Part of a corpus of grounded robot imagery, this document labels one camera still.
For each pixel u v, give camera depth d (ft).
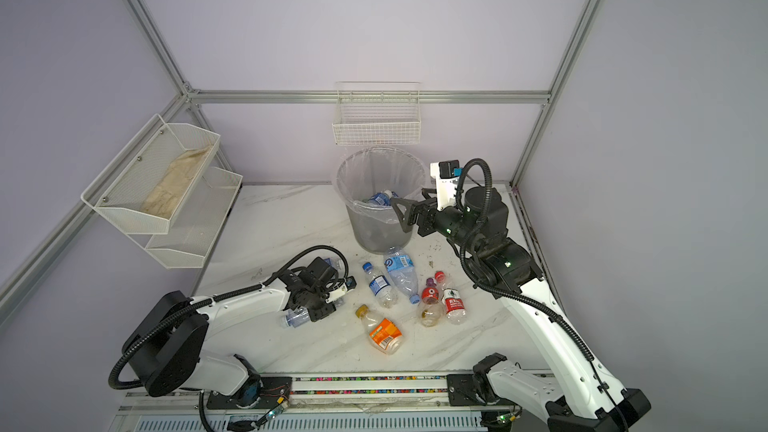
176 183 2.62
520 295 1.36
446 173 1.69
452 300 2.74
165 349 1.40
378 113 3.12
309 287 2.14
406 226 1.79
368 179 3.24
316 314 2.56
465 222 1.59
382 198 3.03
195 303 1.52
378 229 3.16
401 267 3.04
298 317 2.80
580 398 1.21
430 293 2.82
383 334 2.64
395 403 2.40
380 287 2.82
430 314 2.80
